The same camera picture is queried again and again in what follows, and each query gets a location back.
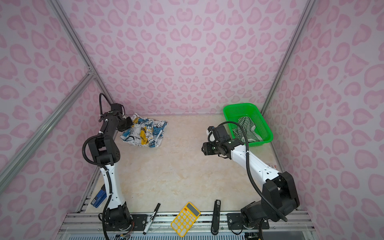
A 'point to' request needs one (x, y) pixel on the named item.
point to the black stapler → (215, 224)
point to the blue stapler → (100, 198)
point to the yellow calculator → (186, 218)
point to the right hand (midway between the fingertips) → (206, 147)
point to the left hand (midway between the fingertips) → (131, 123)
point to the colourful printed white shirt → (144, 131)
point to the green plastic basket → (258, 130)
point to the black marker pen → (150, 221)
